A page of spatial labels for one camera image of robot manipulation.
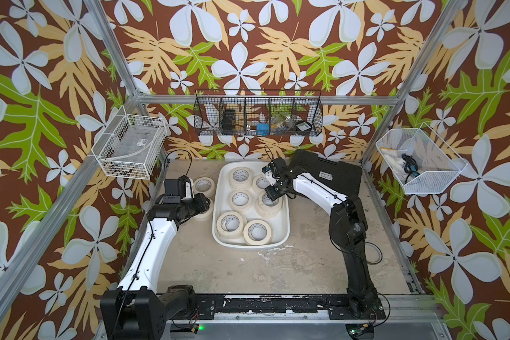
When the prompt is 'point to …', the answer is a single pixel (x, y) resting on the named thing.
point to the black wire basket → (258, 112)
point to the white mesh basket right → (421, 161)
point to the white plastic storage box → (244, 217)
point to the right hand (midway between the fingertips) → (272, 190)
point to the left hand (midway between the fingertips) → (207, 199)
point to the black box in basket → (228, 120)
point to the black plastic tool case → (339, 178)
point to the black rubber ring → (380, 253)
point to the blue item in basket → (263, 129)
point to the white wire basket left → (130, 146)
